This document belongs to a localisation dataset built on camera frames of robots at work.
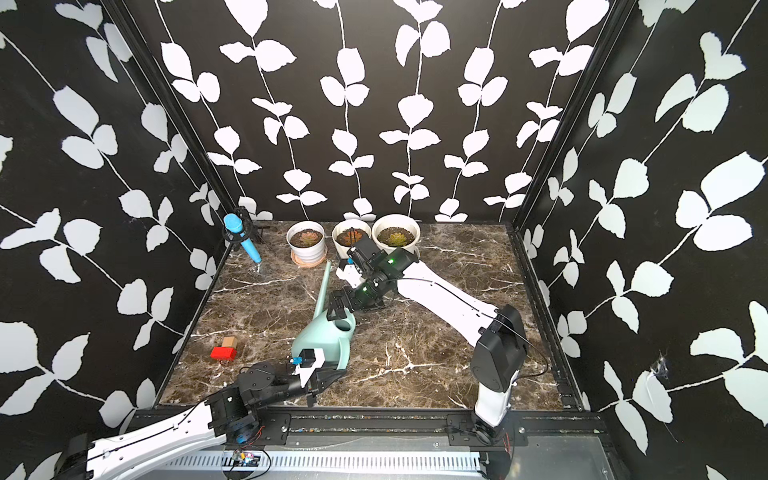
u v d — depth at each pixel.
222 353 0.84
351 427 0.75
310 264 1.06
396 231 1.06
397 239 1.01
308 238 1.04
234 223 0.91
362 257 0.62
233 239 0.94
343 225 1.04
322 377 0.66
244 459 0.70
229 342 0.86
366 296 0.65
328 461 0.70
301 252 1.02
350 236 1.04
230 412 0.60
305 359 0.60
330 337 0.73
